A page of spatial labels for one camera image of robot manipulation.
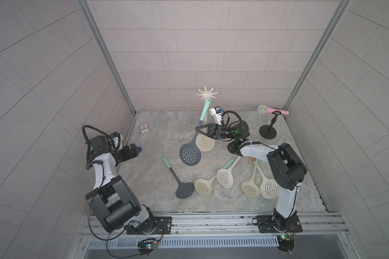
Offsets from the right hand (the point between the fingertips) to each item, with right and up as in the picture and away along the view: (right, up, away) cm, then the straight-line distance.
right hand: (200, 134), depth 70 cm
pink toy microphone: (+35, +13, +18) cm, 42 cm away
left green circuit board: (-22, -45, -6) cm, 50 cm away
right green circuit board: (+38, -47, -1) cm, 61 cm away
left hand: (-37, -8, +14) cm, 40 cm away
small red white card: (-37, +1, +34) cm, 50 cm away
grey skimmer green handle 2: (-8, -29, +10) cm, 32 cm away
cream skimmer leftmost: (+2, -27, +11) cm, 29 cm away
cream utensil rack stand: (+2, -8, +29) cm, 30 cm away
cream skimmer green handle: (+16, -18, +20) cm, 31 cm away
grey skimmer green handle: (-4, -8, -3) cm, 10 cm away
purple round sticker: (-37, -11, +27) cm, 47 cm away
